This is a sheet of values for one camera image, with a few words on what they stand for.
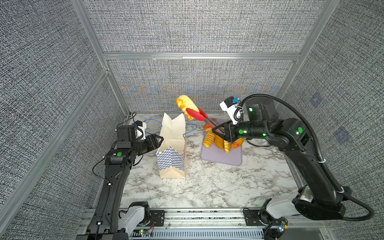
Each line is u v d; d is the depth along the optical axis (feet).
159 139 2.31
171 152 2.35
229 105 1.59
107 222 1.24
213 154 3.10
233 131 1.59
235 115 1.56
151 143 2.03
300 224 2.39
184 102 1.99
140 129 1.91
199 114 1.93
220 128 1.81
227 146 3.08
